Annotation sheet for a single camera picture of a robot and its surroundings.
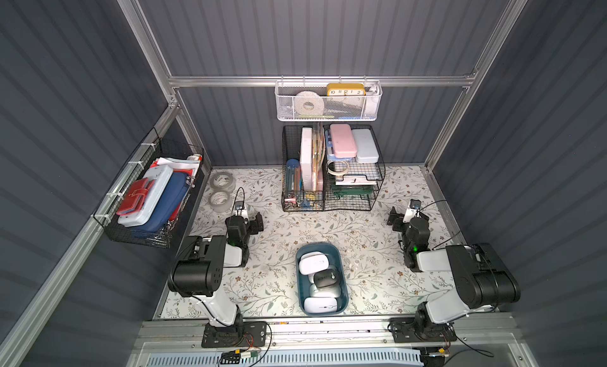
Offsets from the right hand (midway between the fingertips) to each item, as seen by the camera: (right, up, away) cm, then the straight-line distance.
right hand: (410, 214), depth 92 cm
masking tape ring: (-29, +16, -2) cm, 33 cm away
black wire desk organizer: (-32, +18, -1) cm, 37 cm away
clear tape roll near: (-79, +4, +11) cm, 80 cm away
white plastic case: (-84, +14, -23) cm, 88 cm away
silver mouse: (-32, -26, -11) cm, 42 cm away
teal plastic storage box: (-31, -14, -6) cm, 34 cm away
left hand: (-65, 0, +3) cm, 65 cm away
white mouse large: (-39, -16, -9) cm, 43 cm away
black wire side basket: (-92, +23, -13) cm, 96 cm away
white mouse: (-36, -28, -15) cm, 49 cm away
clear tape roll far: (-83, +14, +22) cm, 87 cm away
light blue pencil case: (-17, +25, +1) cm, 31 cm away
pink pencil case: (-26, +29, +1) cm, 39 cm away
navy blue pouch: (-81, +10, -22) cm, 84 cm away
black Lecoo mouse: (-35, -21, -12) cm, 42 cm away
